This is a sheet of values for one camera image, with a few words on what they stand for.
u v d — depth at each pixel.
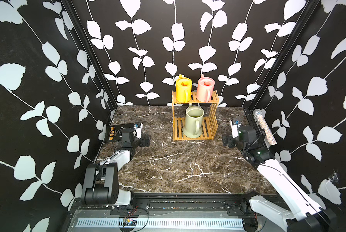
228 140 0.70
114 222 0.70
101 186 0.43
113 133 1.02
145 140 0.82
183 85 0.78
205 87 0.79
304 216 0.39
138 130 0.81
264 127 0.82
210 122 1.08
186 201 0.77
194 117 0.86
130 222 0.71
